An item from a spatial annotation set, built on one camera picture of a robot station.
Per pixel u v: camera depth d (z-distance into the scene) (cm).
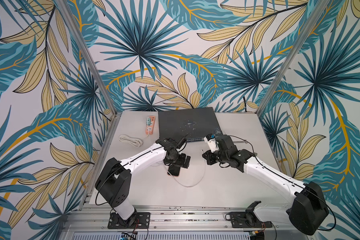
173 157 70
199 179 82
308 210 40
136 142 100
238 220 73
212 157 72
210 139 73
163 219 75
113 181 43
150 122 110
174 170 96
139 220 73
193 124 107
